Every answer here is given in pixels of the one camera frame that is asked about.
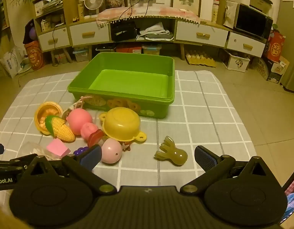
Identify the small white carton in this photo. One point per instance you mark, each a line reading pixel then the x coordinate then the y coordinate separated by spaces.
pixel 44 25

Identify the white starfish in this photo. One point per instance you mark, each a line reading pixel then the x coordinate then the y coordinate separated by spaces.
pixel 126 147

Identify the black box in cabinet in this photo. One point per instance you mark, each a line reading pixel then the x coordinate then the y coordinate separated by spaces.
pixel 124 31

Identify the brown cardboard tube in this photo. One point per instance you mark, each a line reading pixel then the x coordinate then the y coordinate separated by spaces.
pixel 222 12

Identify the blue lid storage bin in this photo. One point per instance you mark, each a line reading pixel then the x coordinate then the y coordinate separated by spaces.
pixel 80 55

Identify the purple toy grapes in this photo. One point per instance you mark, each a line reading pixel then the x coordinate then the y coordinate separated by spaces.
pixel 80 151

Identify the clear storage bin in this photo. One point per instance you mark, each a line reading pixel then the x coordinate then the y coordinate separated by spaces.
pixel 151 50

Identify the grey refrigerator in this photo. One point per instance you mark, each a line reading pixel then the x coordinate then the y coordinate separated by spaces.
pixel 291 52

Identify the yellow bottle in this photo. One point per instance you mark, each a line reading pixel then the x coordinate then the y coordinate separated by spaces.
pixel 81 12

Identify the toy corn cob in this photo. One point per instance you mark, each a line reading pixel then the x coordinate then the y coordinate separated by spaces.
pixel 62 129

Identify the black microwave oven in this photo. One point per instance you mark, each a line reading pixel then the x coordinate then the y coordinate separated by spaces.
pixel 253 22

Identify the green plastic box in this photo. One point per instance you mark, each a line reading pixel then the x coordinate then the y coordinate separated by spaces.
pixel 127 83

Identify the long wooden cabinet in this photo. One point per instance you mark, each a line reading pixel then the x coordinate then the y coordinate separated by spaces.
pixel 67 4

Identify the pink rectangular block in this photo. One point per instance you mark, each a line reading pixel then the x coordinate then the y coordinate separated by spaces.
pixel 56 148

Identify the white printed crate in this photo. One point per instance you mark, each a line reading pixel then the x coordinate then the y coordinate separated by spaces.
pixel 236 63

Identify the translucent beige octopus toy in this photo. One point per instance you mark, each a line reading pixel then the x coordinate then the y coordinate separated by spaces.
pixel 178 157

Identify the white plastic bag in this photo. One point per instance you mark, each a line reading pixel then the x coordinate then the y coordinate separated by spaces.
pixel 12 62

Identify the red flat box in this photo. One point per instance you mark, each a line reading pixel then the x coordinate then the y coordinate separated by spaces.
pixel 129 50

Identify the white printed cup tube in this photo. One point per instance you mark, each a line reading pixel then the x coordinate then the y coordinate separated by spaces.
pixel 215 9

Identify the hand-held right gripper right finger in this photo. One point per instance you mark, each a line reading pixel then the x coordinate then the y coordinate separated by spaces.
pixel 205 158

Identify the small white desk fan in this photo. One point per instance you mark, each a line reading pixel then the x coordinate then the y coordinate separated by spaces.
pixel 94 1

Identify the round red drum box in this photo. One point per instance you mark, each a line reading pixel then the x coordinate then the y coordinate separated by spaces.
pixel 34 56

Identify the yellow toy bowl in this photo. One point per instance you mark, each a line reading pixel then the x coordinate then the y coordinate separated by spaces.
pixel 40 115

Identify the grey checked blanket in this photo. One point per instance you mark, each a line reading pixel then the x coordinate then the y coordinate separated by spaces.
pixel 197 112

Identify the pile of folded clothes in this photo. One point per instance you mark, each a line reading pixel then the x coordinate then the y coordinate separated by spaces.
pixel 155 31

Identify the white paper bag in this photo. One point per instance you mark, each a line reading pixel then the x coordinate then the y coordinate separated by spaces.
pixel 230 15

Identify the pink patterned cloth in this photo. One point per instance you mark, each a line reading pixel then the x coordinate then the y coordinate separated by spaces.
pixel 161 13

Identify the blue printed clothing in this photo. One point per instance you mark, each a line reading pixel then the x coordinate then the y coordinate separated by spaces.
pixel 293 202

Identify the pink toy egg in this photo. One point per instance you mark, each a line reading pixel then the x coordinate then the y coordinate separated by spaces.
pixel 111 151

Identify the cardboard box red lettering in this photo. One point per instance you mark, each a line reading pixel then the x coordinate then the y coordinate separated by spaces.
pixel 271 70

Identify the yellow toy pot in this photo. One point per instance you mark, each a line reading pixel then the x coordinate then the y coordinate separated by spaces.
pixel 120 124

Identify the tall red gift box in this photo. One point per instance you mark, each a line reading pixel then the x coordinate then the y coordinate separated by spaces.
pixel 275 46

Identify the stack of papers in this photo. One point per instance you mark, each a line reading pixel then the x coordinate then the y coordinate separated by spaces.
pixel 50 4

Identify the clear plastic jar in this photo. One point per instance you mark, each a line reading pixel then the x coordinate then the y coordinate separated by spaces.
pixel 30 149

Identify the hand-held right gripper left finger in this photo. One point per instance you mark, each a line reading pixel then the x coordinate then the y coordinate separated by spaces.
pixel 90 158

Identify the egg tray with eggs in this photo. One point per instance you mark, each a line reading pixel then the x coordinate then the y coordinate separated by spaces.
pixel 200 58

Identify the small brown shell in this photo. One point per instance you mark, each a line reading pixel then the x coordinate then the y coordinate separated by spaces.
pixel 66 115

